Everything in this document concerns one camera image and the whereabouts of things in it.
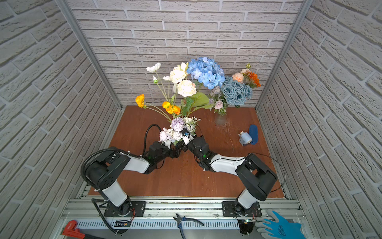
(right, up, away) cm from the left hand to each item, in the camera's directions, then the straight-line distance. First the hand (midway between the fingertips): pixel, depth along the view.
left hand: (180, 142), depth 92 cm
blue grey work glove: (+49, -37, -23) cm, 66 cm away
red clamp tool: (-48, -36, -25) cm, 65 cm away
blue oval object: (+51, +5, +10) cm, 52 cm away
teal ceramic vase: (+3, +2, -19) cm, 19 cm away
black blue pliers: (+2, -34, -21) cm, 40 cm away
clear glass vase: (+28, +15, +16) cm, 36 cm away
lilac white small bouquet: (0, +8, -24) cm, 26 cm away
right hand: (+2, +7, -9) cm, 12 cm away
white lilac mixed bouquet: (+23, +28, -3) cm, 36 cm away
